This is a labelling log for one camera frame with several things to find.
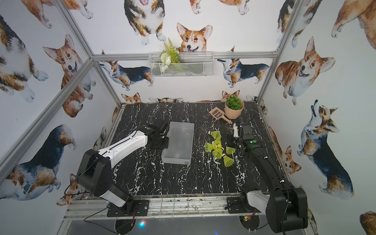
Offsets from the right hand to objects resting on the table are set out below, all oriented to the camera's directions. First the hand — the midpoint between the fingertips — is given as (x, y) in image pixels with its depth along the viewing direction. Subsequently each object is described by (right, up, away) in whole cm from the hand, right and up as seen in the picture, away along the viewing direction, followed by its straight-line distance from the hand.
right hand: (227, 138), depth 84 cm
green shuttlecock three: (+4, -10, +10) cm, 14 cm away
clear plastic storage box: (-29, -1, +17) cm, 33 cm away
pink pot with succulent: (+8, +20, +18) cm, 28 cm away
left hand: (-35, -4, +4) cm, 35 cm away
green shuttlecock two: (-10, -7, +8) cm, 14 cm away
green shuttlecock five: (+1, -14, +3) cm, 15 cm away
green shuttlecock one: (-4, 0, +14) cm, 15 cm away
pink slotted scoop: (-1, +15, +30) cm, 34 cm away
